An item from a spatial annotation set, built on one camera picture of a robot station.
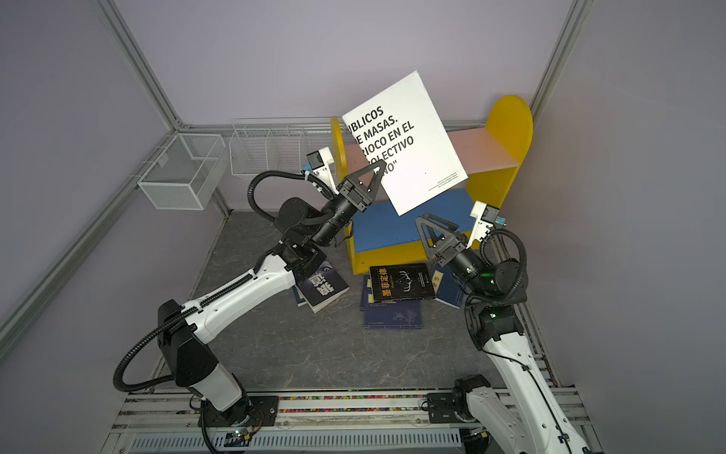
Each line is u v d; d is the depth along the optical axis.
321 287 0.94
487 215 0.50
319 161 0.52
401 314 0.89
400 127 0.52
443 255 0.50
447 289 0.96
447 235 0.49
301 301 0.93
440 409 0.74
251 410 0.73
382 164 0.53
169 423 0.74
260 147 0.99
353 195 0.51
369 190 0.52
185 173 1.01
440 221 0.58
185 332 0.43
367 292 0.94
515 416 0.44
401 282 0.96
